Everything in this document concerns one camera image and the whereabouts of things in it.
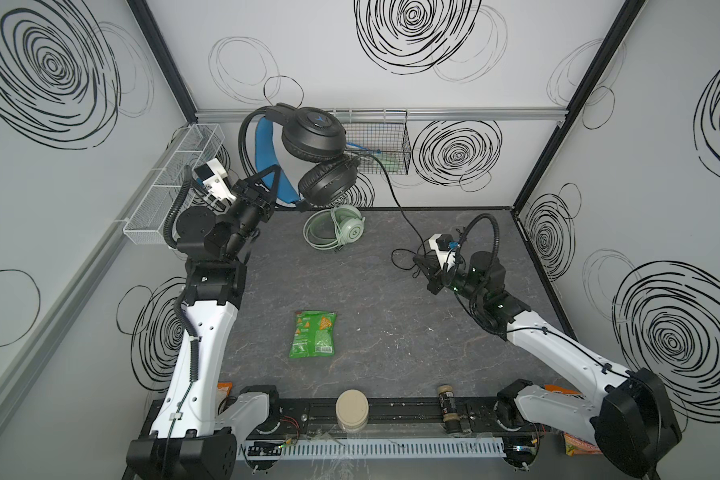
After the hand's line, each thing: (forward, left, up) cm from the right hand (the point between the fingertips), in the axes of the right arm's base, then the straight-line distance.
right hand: (413, 257), depth 76 cm
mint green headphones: (+30, +28, -23) cm, 47 cm away
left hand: (0, +27, +28) cm, 39 cm away
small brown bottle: (-32, -9, -23) cm, 40 cm away
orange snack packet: (-26, +49, -23) cm, 60 cm away
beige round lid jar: (-31, +15, -18) cm, 39 cm away
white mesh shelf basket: (+35, +65, +11) cm, 74 cm away
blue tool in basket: (+35, +16, +10) cm, 40 cm away
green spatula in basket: (+36, +6, +3) cm, 37 cm away
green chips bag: (-12, +27, -21) cm, 36 cm away
